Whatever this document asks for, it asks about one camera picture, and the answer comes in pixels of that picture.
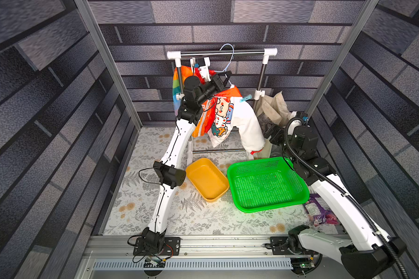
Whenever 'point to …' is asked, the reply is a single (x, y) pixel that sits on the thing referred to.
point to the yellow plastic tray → (208, 180)
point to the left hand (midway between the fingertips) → (233, 70)
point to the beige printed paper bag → (275, 106)
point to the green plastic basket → (265, 183)
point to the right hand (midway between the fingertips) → (272, 124)
